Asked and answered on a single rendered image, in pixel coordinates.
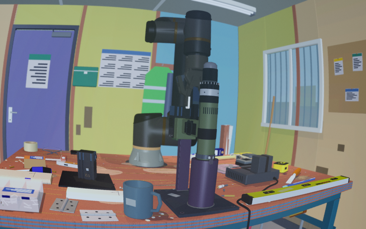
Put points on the wooden stick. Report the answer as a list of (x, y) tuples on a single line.
[(269, 127)]

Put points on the white ruler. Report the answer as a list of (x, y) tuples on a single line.
[(54, 158)]

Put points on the brown wall plate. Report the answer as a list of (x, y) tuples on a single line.
[(321, 170), (88, 117), (78, 129), (341, 147)]

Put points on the yellow tape measure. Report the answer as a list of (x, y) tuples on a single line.
[(281, 166)]

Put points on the silver small hinge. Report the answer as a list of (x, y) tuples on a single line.
[(64, 205)]

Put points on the blue mug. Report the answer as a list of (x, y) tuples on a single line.
[(138, 200)]

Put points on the small blue box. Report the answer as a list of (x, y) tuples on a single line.
[(219, 152)]

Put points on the yellow spirit level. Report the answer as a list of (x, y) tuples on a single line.
[(297, 189)]

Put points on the black flat bar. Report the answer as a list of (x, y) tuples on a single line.
[(74, 152)]

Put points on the dark purple drill stand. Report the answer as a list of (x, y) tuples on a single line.
[(202, 184)]

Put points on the grey flat box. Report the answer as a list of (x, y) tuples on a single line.
[(244, 158)]

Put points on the white framed window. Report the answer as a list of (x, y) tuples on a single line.
[(292, 86)]

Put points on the cork notice board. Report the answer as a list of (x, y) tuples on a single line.
[(357, 79)]

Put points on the small cardboard box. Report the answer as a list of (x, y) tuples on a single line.
[(34, 162)]

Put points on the cream long box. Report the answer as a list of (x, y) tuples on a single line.
[(11, 174)]

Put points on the white direction switch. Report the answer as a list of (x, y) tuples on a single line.
[(189, 102)]

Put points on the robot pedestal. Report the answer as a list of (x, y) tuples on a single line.
[(146, 157)]

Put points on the black mat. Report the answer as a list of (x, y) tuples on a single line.
[(104, 183)]

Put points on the blue pen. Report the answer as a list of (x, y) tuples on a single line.
[(299, 182)]

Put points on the cream flat bar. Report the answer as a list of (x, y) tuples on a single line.
[(227, 157)]

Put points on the white poster blue header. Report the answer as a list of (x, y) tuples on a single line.
[(124, 70)]

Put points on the grey battery charger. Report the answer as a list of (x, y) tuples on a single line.
[(249, 178)]

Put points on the ceiling light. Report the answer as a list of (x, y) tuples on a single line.
[(234, 7)]

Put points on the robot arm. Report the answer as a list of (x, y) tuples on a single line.
[(151, 130)]

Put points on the green white striped board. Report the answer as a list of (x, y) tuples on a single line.
[(154, 79)]

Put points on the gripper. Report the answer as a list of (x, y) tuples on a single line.
[(195, 51)]

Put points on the white orange marker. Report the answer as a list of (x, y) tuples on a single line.
[(292, 175)]

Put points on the white parts organizer box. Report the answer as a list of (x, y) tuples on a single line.
[(11, 195)]

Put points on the white small screw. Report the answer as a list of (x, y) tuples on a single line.
[(222, 186)]

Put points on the black drill trigger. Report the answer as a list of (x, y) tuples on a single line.
[(190, 127)]

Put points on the white orange utility knife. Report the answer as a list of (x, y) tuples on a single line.
[(67, 164)]

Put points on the white notice green header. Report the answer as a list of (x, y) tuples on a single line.
[(38, 71)]

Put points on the purple door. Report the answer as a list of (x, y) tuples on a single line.
[(37, 127)]

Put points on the blue framed workbench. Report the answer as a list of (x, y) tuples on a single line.
[(332, 209)]

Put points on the silver wide hinge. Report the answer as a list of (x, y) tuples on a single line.
[(98, 215)]

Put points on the white long block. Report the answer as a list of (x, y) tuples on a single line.
[(91, 194)]

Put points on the green wall cabinet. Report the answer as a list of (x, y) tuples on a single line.
[(85, 77)]

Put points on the grey blue pipe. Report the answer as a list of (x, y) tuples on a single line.
[(168, 95)]

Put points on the yellow pencil stub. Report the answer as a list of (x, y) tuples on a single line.
[(228, 195)]

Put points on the brown plank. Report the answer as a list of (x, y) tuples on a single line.
[(225, 140)]

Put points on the masking tape roll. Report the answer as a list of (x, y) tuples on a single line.
[(30, 147)]

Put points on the pink notepad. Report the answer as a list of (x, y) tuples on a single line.
[(226, 169)]

